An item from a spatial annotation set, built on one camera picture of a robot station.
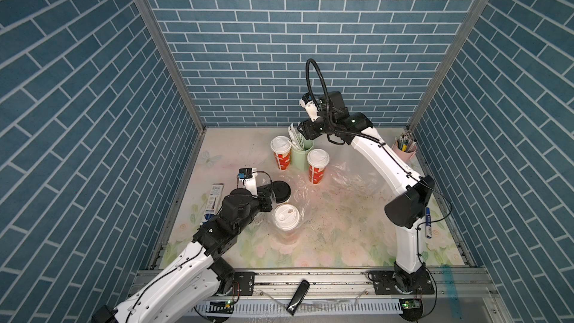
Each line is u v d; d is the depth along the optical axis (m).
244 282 0.74
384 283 0.73
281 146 0.90
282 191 0.77
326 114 0.61
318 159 0.86
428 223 0.87
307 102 0.71
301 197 0.75
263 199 0.64
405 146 0.96
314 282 0.75
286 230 0.69
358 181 0.99
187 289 0.56
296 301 0.68
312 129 0.72
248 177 0.63
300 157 0.94
